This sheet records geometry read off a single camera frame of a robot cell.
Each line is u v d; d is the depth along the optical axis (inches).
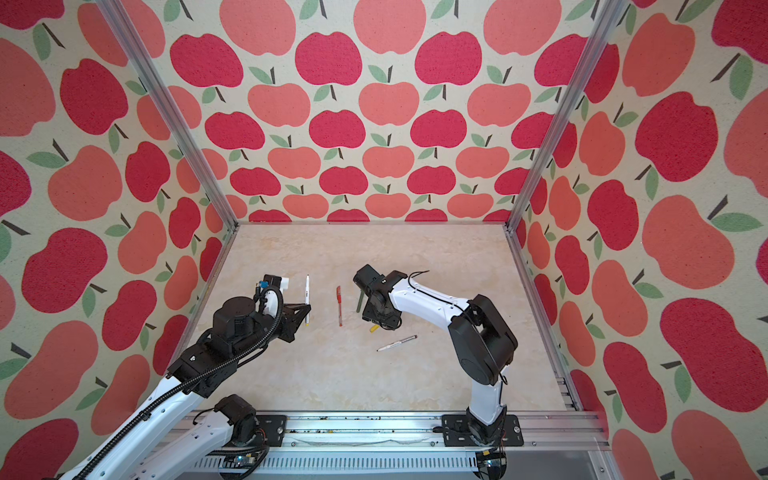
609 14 27.3
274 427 29.5
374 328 36.5
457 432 29.2
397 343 34.8
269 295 24.3
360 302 38.8
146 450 17.6
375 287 27.6
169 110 34.2
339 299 39.1
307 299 27.8
